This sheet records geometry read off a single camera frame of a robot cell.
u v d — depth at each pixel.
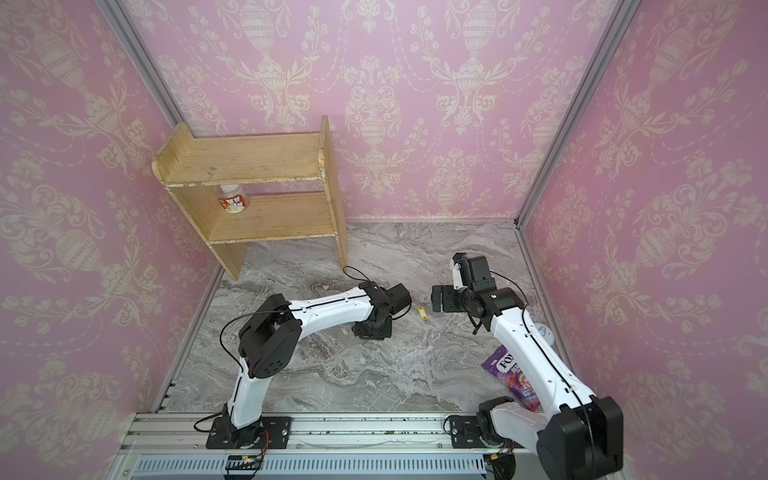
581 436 0.38
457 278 0.73
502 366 0.83
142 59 0.76
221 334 0.50
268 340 0.50
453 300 0.73
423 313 0.95
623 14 0.69
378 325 0.75
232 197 0.91
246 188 0.92
